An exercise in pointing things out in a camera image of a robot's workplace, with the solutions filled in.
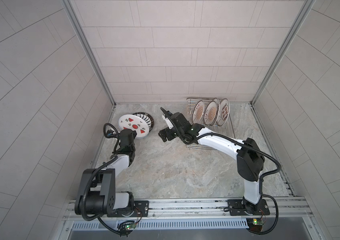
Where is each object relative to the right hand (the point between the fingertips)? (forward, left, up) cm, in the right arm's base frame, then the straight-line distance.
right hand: (163, 131), depth 84 cm
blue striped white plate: (+20, +12, -11) cm, 26 cm away
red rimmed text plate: (+17, -40, -6) cm, 44 cm away
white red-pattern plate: (+18, -32, -7) cm, 37 cm away
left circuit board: (-41, +15, -11) cm, 45 cm away
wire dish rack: (+29, -20, -7) cm, 36 cm away
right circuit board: (-44, -41, -17) cm, 62 cm away
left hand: (+7, +19, -1) cm, 20 cm away
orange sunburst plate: (+21, -24, -9) cm, 33 cm away
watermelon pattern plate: (+11, +18, -4) cm, 21 cm away
